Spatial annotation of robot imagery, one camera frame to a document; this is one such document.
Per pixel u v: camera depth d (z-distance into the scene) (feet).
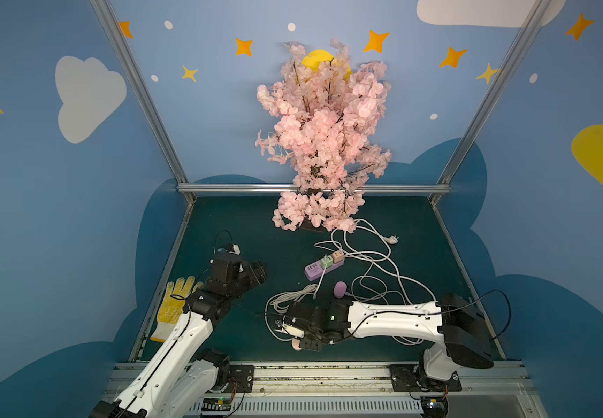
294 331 2.16
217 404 2.39
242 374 2.46
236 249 2.44
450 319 1.61
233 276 1.99
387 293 2.91
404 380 2.42
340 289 2.98
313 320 1.90
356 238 3.53
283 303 2.84
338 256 3.07
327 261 3.03
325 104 2.55
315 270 3.04
